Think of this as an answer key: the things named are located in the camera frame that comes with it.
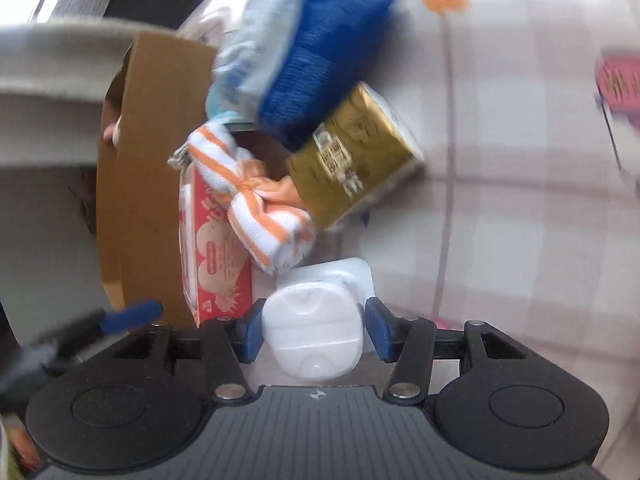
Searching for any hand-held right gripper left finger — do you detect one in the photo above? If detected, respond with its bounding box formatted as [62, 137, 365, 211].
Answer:
[114, 300, 266, 403]

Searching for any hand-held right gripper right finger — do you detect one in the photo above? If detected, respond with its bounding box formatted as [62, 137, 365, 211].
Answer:
[364, 297, 528, 403]

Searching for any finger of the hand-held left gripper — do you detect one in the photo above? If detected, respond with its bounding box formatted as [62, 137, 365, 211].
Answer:
[44, 301, 165, 362]

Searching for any white plastic container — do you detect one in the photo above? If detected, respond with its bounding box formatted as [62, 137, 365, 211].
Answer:
[261, 256, 373, 381]

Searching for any pink wet wipes pack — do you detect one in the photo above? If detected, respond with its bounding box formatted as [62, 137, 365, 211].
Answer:
[177, 162, 253, 328]

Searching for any orange white striped towel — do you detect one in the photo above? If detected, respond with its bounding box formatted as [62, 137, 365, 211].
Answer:
[167, 121, 317, 276]

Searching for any brown cardboard box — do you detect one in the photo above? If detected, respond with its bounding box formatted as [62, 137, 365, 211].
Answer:
[95, 31, 288, 331]

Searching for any gold tissue packet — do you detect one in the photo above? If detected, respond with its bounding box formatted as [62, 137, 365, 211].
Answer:
[286, 81, 426, 233]

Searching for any pink pig plush toy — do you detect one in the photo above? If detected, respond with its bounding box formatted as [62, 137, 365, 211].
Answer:
[102, 115, 123, 148]

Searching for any blue white soft packet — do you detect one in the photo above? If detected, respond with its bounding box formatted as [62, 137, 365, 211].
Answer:
[205, 0, 406, 153]

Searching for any pink checked tablecloth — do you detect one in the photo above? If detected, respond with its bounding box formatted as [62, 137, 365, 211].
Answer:
[175, 0, 640, 461]

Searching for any pink white packet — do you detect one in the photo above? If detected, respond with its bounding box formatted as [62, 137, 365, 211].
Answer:
[594, 52, 640, 181]

